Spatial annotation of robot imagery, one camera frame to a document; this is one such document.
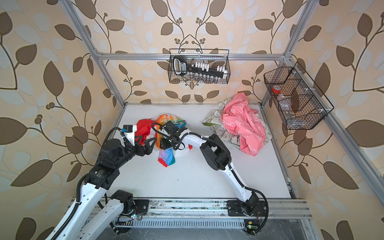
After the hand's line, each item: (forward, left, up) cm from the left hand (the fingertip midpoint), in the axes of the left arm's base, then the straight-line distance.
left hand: (149, 136), depth 71 cm
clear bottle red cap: (+15, -67, +7) cm, 69 cm away
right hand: (+9, 0, -25) cm, 27 cm away
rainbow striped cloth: (+1, -4, -24) cm, 25 cm away
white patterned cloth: (+25, -34, -18) cm, 46 cm away
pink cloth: (+21, -49, -11) cm, 54 cm away
